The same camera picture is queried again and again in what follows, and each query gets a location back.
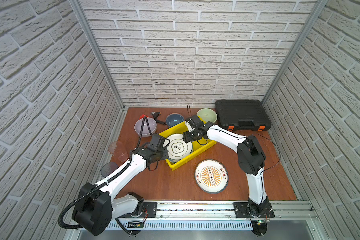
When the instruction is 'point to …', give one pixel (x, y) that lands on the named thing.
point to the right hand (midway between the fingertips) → (186, 136)
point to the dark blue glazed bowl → (174, 119)
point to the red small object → (142, 116)
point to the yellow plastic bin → (198, 147)
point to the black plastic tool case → (233, 115)
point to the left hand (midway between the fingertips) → (166, 150)
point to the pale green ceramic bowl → (208, 115)
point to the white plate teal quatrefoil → (178, 148)
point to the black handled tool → (155, 115)
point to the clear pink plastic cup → (117, 149)
